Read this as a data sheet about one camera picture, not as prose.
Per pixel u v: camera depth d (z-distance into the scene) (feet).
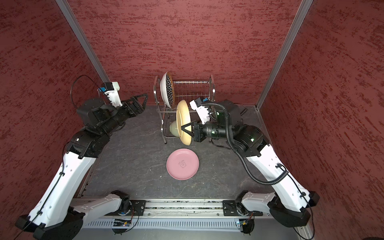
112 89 1.64
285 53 2.88
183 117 1.81
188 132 1.75
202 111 1.58
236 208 2.16
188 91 3.71
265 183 1.13
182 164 2.94
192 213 2.41
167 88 2.28
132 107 1.68
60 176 1.25
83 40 2.68
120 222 2.38
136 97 1.71
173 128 2.97
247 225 2.33
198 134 1.52
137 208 2.39
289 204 1.20
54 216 1.17
